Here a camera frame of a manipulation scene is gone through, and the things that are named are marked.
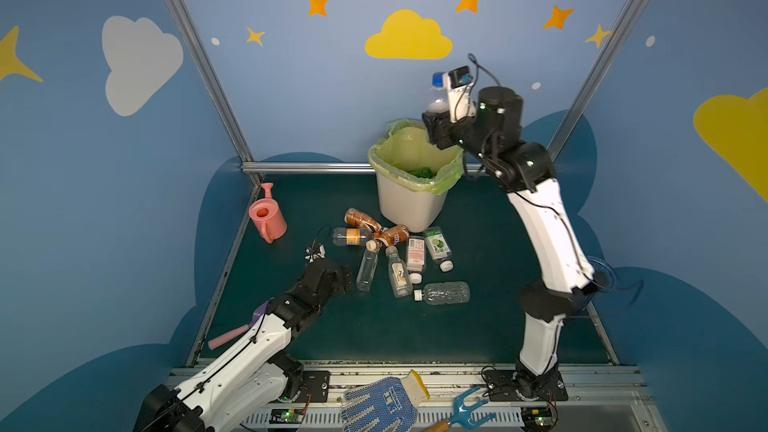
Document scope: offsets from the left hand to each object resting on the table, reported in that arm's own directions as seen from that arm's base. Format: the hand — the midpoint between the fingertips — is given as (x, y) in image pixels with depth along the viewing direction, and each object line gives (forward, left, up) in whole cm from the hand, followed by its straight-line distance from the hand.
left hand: (341, 273), depth 83 cm
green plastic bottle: (+37, -26, +4) cm, 46 cm away
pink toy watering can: (+20, +26, 0) cm, 33 cm away
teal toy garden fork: (-32, -32, -11) cm, 47 cm away
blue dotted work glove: (-30, -13, -10) cm, 35 cm away
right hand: (+19, -25, +42) cm, 52 cm away
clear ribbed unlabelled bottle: (-3, -30, -6) cm, 31 cm away
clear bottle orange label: (+17, -1, -6) cm, 18 cm away
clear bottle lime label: (+13, -30, -7) cm, 33 cm away
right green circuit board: (-32, -50, -11) cm, 61 cm away
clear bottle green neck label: (+3, -17, -5) cm, 18 cm away
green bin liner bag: (+43, -19, +8) cm, 47 cm away
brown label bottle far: (+23, -3, -5) cm, 24 cm away
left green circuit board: (-33, +11, -11) cm, 36 cm away
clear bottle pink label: (+9, -22, -6) cm, 24 cm away
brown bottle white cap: (+15, -14, -4) cm, 21 cm away
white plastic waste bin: (+22, -22, +1) cm, 31 cm away
